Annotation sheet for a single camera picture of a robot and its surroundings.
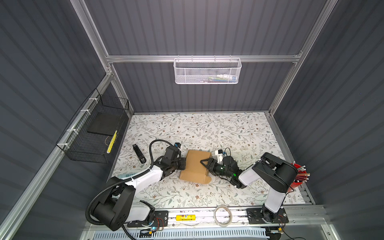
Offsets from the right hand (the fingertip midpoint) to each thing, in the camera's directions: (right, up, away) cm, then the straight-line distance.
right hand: (203, 165), depth 87 cm
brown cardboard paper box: (-5, -3, -2) cm, 6 cm away
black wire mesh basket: (-56, +18, -15) cm, 60 cm away
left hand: (-11, +2, +2) cm, 11 cm away
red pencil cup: (+48, -2, -14) cm, 50 cm away
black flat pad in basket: (-51, +25, -10) cm, 58 cm away
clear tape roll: (+12, -24, -15) cm, 31 cm away
